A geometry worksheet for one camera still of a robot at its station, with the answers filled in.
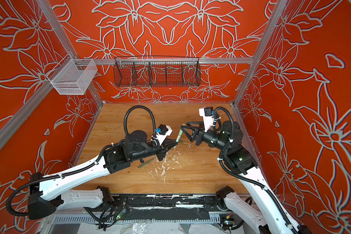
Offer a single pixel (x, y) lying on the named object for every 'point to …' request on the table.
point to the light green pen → (179, 135)
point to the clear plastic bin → (71, 76)
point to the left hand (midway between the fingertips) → (176, 140)
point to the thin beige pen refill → (189, 144)
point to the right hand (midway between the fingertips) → (184, 124)
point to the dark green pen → (146, 162)
